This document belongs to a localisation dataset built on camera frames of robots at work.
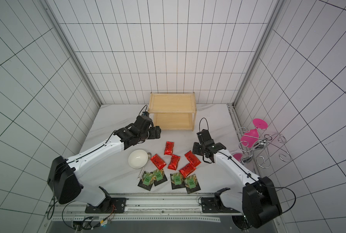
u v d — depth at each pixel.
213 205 0.73
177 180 0.81
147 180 0.81
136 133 0.60
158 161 0.87
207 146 0.63
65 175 0.40
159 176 0.82
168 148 0.92
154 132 0.74
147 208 0.73
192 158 0.88
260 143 0.66
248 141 0.66
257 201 0.40
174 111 0.88
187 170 0.83
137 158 0.87
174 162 0.86
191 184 0.79
